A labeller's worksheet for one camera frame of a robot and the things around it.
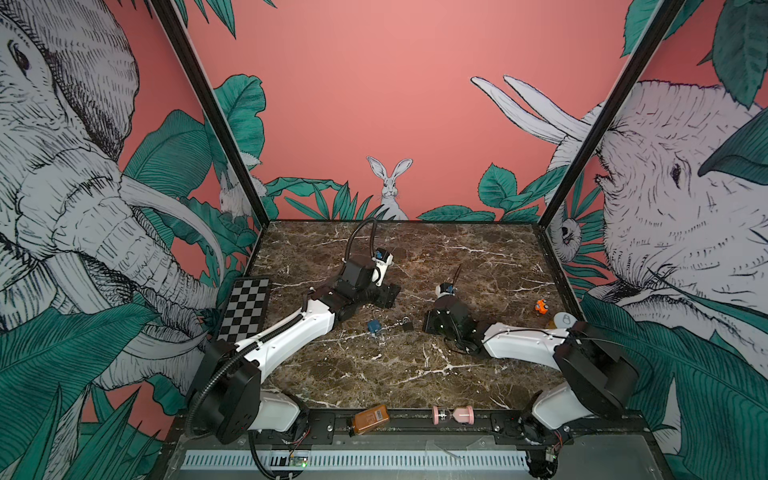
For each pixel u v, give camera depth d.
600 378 0.44
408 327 0.93
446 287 0.81
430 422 0.75
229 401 0.41
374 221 1.23
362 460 0.70
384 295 0.73
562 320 0.88
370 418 0.72
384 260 0.74
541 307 0.95
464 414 0.75
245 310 0.91
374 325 0.92
